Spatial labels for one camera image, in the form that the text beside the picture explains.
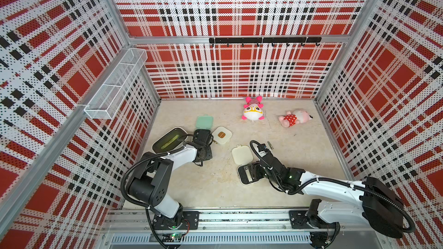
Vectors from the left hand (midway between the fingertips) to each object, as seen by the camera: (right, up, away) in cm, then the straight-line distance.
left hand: (208, 155), depth 94 cm
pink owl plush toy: (+26, +26, +11) cm, 38 cm away
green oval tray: (-22, +8, -1) cm, 23 cm away
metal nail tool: (+35, +5, +4) cm, 36 cm away
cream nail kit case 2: (+21, -6, -11) cm, 24 cm away
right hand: (+24, -2, -11) cm, 27 cm away
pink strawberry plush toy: (+53, +21, +10) cm, 58 cm away
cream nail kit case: (+7, +10, +5) cm, 13 cm away
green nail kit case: (-5, +18, +16) cm, 24 cm away
